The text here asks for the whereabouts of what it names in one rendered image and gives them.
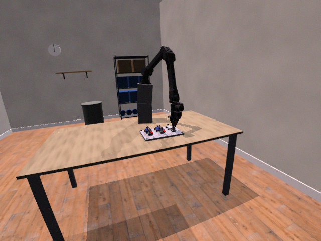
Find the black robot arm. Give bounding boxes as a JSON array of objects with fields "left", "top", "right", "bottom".
[{"left": 139, "top": 46, "right": 184, "bottom": 119}]

